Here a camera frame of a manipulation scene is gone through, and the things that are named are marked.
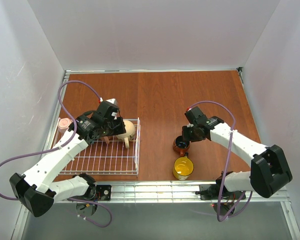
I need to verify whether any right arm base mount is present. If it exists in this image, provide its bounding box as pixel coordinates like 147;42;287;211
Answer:
195;183;243;200

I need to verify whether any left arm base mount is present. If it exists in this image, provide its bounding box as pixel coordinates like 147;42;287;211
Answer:
92;184;112;201

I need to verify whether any white and pink mug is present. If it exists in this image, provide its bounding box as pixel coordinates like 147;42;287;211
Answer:
101;136;114;145

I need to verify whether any white wire dish rack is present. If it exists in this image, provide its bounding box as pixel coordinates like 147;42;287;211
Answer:
60;118;141;176

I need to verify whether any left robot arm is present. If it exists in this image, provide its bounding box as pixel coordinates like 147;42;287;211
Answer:
9;98;126;217

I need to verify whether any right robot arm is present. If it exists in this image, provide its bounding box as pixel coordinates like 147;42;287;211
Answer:
182;106;293;198

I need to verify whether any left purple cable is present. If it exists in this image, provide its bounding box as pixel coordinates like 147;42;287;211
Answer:
0;79;113;228

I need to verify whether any brown mug black interior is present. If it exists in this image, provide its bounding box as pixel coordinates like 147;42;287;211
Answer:
172;135;190;157

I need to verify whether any purple cable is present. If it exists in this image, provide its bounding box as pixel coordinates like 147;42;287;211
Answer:
189;100;253;223
0;79;113;228

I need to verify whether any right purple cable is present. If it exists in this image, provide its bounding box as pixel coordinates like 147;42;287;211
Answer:
189;100;253;223

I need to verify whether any yellow enamel mug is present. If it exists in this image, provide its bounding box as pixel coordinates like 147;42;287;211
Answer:
172;152;194;181

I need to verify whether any beige ceramic mug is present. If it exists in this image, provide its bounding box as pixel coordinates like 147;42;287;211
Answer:
116;119;136;149

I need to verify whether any aluminium frame rail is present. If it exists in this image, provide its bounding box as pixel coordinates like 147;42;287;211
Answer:
13;70;300;240

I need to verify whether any pink faceted mug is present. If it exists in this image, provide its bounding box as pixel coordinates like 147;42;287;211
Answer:
57;118;73;135

